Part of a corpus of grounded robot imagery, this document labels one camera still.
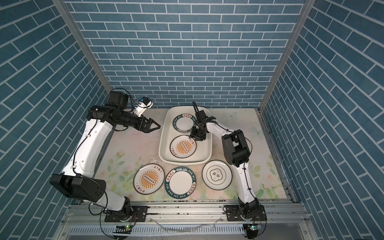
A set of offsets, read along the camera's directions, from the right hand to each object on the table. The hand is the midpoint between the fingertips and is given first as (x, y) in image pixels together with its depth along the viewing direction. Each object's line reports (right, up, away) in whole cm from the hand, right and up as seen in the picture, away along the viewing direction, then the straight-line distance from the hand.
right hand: (190, 136), depth 100 cm
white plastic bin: (+9, -10, -3) cm, 14 cm away
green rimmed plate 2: (-5, +9, +12) cm, 15 cm away
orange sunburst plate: (-5, -7, -1) cm, 9 cm away
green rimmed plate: (-5, -25, -15) cm, 30 cm away
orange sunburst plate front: (-23, -23, -15) cm, 36 cm away
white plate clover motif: (+17, -22, -13) cm, 30 cm away
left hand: (-16, +9, -27) cm, 33 cm away
